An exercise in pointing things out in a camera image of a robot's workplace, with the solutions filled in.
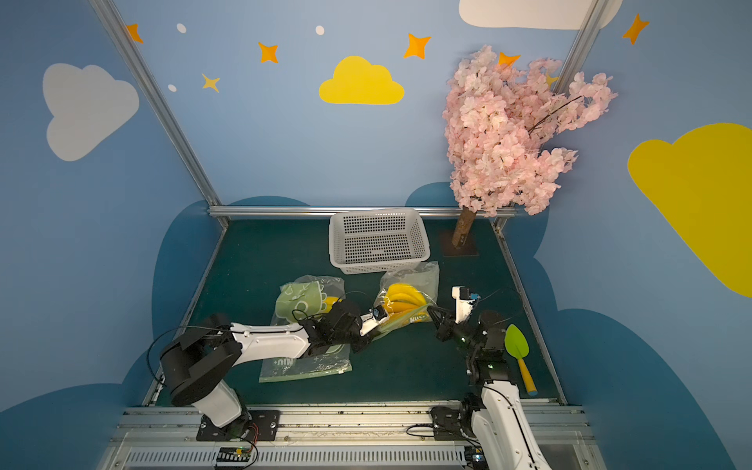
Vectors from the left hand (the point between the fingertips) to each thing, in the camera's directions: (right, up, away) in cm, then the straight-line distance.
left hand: (378, 324), depth 87 cm
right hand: (+16, +7, -6) cm, 18 cm away
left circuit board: (-35, -28, -15) cm, 47 cm away
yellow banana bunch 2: (-16, +5, +6) cm, 18 cm away
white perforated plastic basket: (-6, +26, +28) cm, 38 cm away
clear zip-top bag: (+16, +13, +12) cm, 24 cm away
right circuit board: (+25, -30, -14) cm, 41 cm away
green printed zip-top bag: (-25, +6, +8) cm, 27 cm away
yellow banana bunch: (+9, +5, +8) cm, 13 cm away
